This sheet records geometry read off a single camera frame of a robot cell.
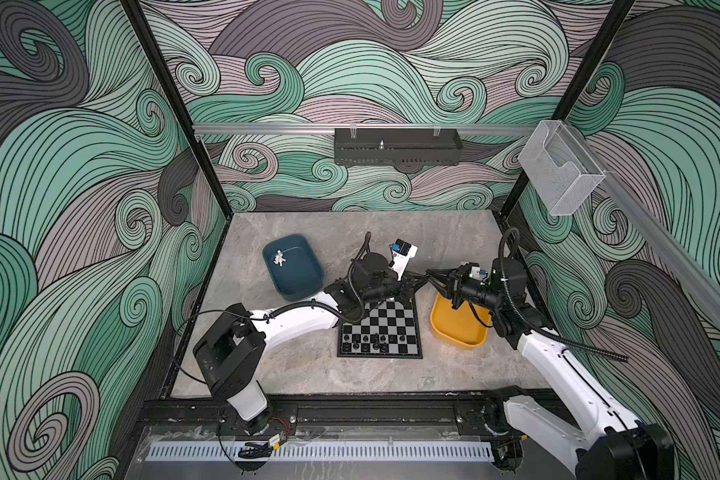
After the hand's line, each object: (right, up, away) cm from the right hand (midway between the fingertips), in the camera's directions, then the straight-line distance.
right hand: (426, 273), depth 73 cm
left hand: (+1, -1, +1) cm, 2 cm away
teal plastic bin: (-37, -5, +32) cm, 49 cm away
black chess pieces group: (-14, -22, +11) cm, 28 cm away
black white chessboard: (-7, -19, +15) cm, 25 cm away
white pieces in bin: (-45, +1, +32) cm, 55 cm away
